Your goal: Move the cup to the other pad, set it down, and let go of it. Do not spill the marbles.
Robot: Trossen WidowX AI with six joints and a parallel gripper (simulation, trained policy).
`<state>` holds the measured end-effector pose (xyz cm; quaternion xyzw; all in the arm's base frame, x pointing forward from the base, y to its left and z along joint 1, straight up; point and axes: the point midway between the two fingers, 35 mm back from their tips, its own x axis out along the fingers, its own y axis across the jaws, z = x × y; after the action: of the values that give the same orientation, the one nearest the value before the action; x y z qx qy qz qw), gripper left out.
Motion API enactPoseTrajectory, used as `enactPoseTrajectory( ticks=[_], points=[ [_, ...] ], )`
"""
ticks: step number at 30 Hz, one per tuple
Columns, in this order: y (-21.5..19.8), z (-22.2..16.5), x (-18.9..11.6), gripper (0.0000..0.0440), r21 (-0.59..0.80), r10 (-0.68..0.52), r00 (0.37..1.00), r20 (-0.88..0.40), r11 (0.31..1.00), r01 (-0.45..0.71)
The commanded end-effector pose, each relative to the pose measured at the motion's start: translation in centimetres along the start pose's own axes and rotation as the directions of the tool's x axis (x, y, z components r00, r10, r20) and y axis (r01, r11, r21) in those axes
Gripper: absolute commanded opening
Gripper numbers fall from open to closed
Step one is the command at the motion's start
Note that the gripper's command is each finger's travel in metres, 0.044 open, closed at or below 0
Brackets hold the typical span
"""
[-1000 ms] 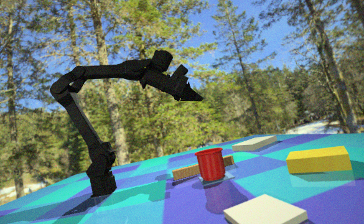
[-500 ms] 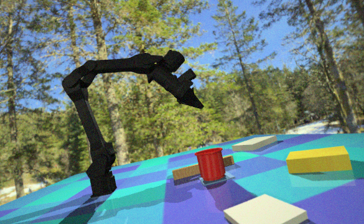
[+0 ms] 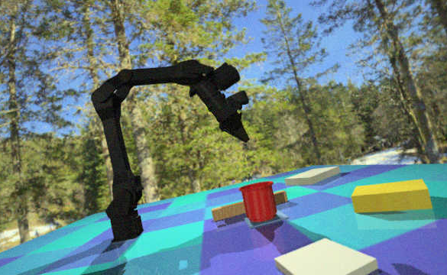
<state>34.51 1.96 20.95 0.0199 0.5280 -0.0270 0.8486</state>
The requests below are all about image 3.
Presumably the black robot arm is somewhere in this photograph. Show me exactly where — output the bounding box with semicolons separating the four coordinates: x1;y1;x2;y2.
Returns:
91;60;240;243

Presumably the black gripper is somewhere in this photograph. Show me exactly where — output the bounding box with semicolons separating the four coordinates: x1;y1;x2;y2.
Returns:
206;92;250;143

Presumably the yellow rectangular block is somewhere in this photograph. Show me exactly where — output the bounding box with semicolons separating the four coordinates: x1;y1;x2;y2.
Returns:
351;180;432;213

